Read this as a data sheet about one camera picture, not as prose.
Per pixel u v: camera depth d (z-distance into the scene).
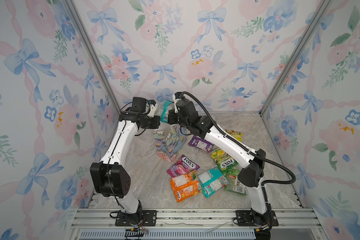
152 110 0.75
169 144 0.78
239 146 0.51
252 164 0.48
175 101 0.67
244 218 0.73
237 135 1.00
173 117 0.67
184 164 0.90
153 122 0.72
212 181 0.84
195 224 0.73
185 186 0.82
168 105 0.76
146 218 0.74
